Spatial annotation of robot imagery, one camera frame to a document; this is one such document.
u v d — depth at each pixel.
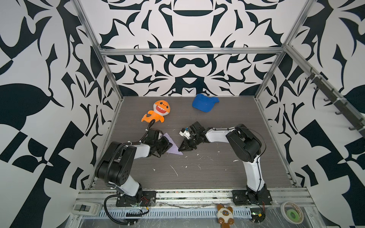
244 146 0.54
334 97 0.60
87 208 0.70
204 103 1.12
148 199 0.73
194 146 0.86
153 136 0.76
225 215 0.67
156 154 0.86
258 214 0.71
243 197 0.74
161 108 1.02
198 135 0.80
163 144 0.84
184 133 0.91
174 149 0.91
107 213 0.68
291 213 0.70
